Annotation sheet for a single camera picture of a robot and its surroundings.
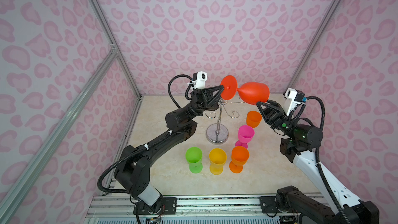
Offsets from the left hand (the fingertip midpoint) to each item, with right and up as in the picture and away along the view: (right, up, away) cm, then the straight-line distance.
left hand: (222, 93), depth 45 cm
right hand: (+12, -3, +7) cm, 15 cm away
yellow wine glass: (+1, -29, +33) cm, 44 cm away
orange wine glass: (+13, -28, +33) cm, 45 cm away
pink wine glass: (+17, -18, +39) cm, 46 cm away
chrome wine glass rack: (+3, -20, +52) cm, 56 cm away
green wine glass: (-11, -29, +35) cm, 47 cm away
